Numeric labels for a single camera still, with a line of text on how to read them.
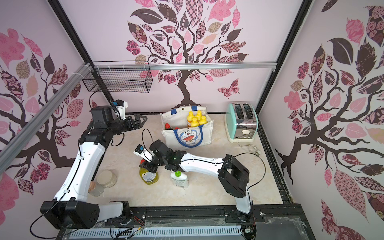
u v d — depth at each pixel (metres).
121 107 0.64
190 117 0.90
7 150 0.50
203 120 0.88
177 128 0.84
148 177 0.80
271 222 0.72
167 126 0.89
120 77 0.95
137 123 0.66
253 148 0.98
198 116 0.90
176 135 0.83
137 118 0.65
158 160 0.65
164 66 0.94
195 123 0.88
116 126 0.60
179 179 0.73
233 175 0.46
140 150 0.63
